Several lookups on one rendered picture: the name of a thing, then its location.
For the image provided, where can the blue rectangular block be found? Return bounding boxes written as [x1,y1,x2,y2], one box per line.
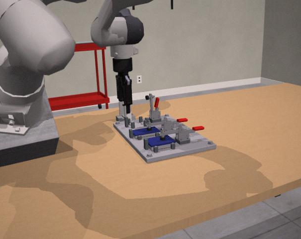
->
[133,126,160,138]

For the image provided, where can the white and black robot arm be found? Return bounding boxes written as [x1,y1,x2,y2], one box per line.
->
[0,0,153,136]

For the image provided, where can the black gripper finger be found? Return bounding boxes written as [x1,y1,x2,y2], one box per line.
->
[115,75,124,116]
[119,76,132,120]

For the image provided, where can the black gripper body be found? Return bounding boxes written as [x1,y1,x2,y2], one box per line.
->
[112,57,132,86]

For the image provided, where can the blue flat plate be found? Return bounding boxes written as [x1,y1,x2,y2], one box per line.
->
[148,135,176,150]

